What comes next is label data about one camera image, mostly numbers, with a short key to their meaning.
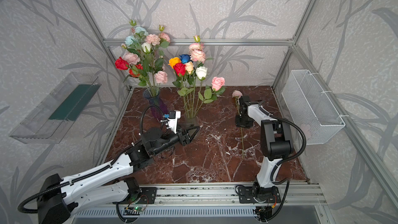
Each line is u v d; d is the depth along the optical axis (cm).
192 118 84
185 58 73
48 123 64
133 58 79
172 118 61
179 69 65
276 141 50
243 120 84
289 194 73
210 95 68
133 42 79
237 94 111
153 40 79
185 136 60
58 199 39
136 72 77
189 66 69
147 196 72
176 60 72
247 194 74
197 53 69
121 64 69
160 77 81
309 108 63
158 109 99
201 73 67
